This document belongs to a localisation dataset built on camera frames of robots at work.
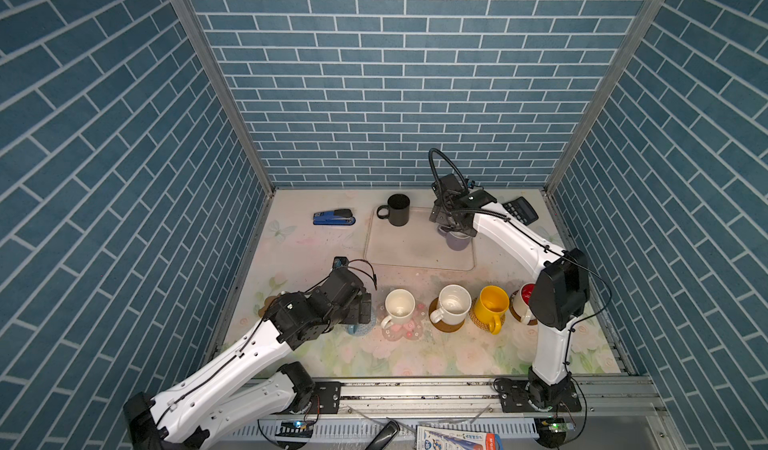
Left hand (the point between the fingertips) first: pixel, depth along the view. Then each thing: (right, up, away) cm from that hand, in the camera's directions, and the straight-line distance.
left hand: (358, 304), depth 74 cm
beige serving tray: (+16, +12, +30) cm, 36 cm away
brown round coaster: (+22, -9, +10) cm, 26 cm away
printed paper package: (+18, -29, -6) cm, 35 cm away
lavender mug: (+29, +14, +23) cm, 39 cm away
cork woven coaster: (+33, -8, +12) cm, 36 cm away
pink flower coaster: (+14, -10, +10) cm, 20 cm away
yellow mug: (+38, -4, +13) cm, 40 cm away
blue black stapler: (-12, +22, +34) cm, 42 cm away
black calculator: (+57, +25, +37) cm, 73 cm away
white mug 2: (+27, -3, +13) cm, 30 cm away
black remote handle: (+7, -27, -9) cm, 29 cm away
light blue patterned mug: (-1, -10, +10) cm, 14 cm away
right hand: (+25, +23, +17) cm, 38 cm away
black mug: (+10, +25, +31) cm, 41 cm away
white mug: (+10, -4, +13) cm, 17 cm away
